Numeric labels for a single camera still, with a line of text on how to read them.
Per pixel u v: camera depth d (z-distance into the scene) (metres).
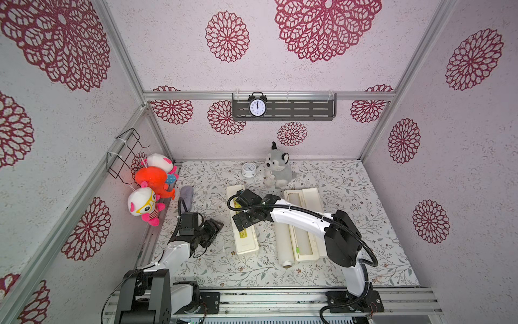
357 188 1.09
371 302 0.73
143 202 0.80
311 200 0.95
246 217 0.77
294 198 0.95
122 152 0.78
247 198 0.68
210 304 0.73
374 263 0.44
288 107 0.93
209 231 0.79
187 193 1.03
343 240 0.49
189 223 0.69
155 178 0.88
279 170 0.99
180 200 1.01
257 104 0.90
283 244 0.84
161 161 0.95
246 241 0.81
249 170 1.13
